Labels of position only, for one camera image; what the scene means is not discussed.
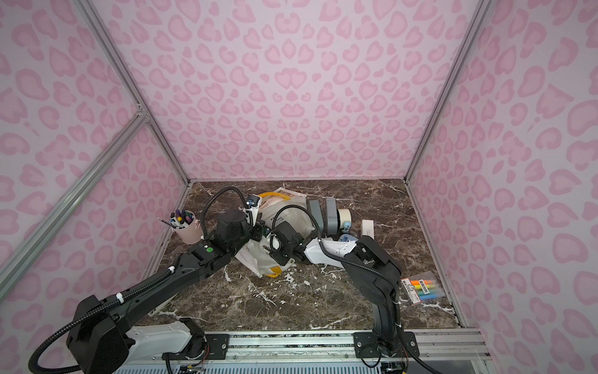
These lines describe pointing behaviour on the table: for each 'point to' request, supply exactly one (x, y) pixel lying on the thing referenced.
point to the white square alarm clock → (367, 228)
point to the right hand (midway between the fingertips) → (278, 248)
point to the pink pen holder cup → (184, 224)
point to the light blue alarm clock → (346, 238)
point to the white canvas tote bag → (255, 257)
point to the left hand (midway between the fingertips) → (262, 212)
